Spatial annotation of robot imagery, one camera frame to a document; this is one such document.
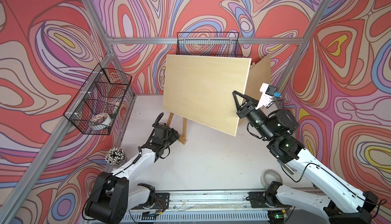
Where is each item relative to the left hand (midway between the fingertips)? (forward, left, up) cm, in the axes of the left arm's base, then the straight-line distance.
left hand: (176, 135), depth 88 cm
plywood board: (+31, -51, +22) cm, 64 cm away
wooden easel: (0, -3, -4) cm, 5 cm away
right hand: (-5, -26, +37) cm, 46 cm away
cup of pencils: (-17, +25, +10) cm, 32 cm away
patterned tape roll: (-3, +32, +19) cm, 38 cm away
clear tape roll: (-22, -47, -5) cm, 52 cm away
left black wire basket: (+7, +41, +18) cm, 45 cm away
